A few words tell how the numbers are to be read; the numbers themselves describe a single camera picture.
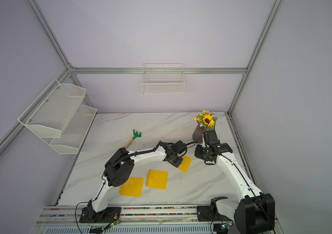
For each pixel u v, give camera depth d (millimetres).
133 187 835
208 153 581
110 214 725
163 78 953
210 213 732
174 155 693
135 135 1065
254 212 400
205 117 819
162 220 732
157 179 860
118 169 525
